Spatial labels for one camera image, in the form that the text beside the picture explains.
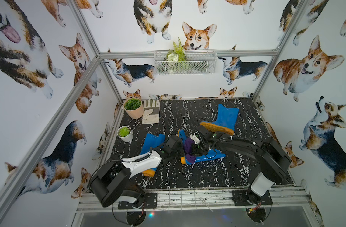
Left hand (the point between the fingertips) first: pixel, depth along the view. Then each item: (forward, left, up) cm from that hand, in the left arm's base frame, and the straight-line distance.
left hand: (188, 149), depth 86 cm
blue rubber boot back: (+21, -28, -1) cm, 35 cm away
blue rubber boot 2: (+8, +24, -5) cm, 26 cm away
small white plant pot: (+9, +39, -2) cm, 40 cm away
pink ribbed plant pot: (+27, +36, 0) cm, 46 cm away
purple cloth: (0, 0, +4) cm, 4 cm away
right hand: (-3, 0, +1) cm, 4 cm away
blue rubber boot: (-7, -11, +7) cm, 15 cm away
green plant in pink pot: (+34, +39, +5) cm, 52 cm away
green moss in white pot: (+11, +40, +3) cm, 42 cm away
